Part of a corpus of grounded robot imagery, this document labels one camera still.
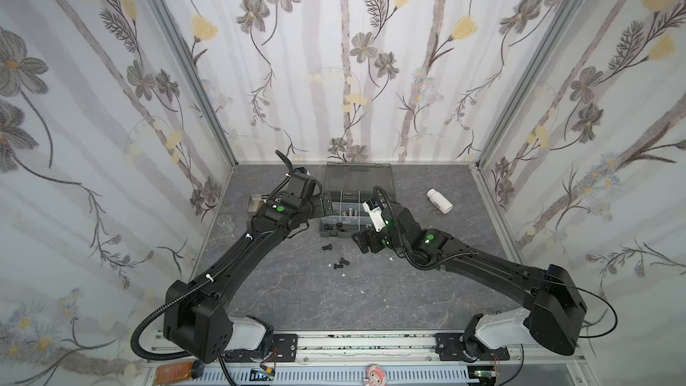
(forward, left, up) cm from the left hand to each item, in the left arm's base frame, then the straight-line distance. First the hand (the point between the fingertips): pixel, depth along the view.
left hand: (321, 201), depth 82 cm
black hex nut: (+4, -5, -20) cm, 21 cm away
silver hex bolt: (+8, -9, -18) cm, 22 cm away
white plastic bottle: (+12, -45, -18) cm, 50 cm away
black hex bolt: (-5, -1, -21) cm, 21 cm away
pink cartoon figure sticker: (-44, -14, -16) cm, 49 cm away
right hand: (-9, -13, -2) cm, 16 cm away
